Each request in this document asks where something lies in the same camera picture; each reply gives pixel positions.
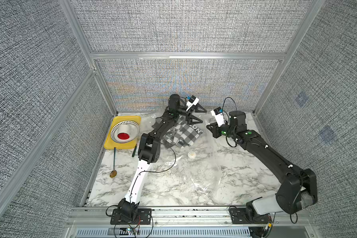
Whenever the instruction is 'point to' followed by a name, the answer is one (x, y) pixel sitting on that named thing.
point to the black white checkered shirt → (183, 135)
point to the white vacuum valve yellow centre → (192, 154)
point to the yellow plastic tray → (110, 143)
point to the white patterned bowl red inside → (125, 131)
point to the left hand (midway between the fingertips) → (206, 116)
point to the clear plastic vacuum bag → (189, 166)
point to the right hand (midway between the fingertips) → (208, 121)
